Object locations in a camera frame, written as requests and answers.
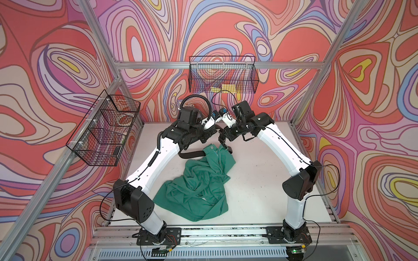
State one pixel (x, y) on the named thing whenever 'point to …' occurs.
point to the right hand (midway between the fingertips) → (226, 136)
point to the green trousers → (202, 193)
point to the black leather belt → (182, 154)
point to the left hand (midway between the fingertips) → (214, 127)
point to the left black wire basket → (98, 140)
